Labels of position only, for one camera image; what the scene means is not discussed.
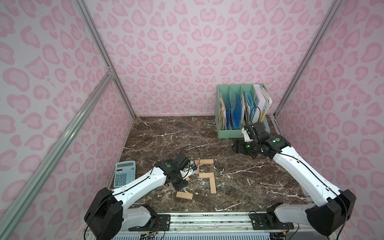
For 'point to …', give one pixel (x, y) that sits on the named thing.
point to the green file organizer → (224, 109)
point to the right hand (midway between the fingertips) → (236, 147)
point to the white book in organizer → (264, 103)
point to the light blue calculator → (124, 173)
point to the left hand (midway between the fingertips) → (182, 179)
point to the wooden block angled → (212, 183)
